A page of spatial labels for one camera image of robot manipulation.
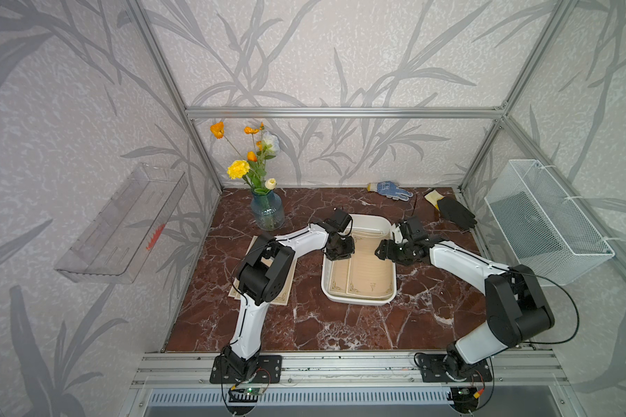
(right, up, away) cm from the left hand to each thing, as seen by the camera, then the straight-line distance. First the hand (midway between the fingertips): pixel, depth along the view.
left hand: (354, 255), depth 95 cm
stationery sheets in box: (+3, -6, -5) cm, 8 cm away
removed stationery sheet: (-25, -14, -8) cm, 30 cm away
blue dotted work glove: (+19, +26, +24) cm, 40 cm away
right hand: (+10, +2, -3) cm, 10 cm away
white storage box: (+5, +12, +3) cm, 14 cm away
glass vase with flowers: (-34, +19, +5) cm, 39 cm away
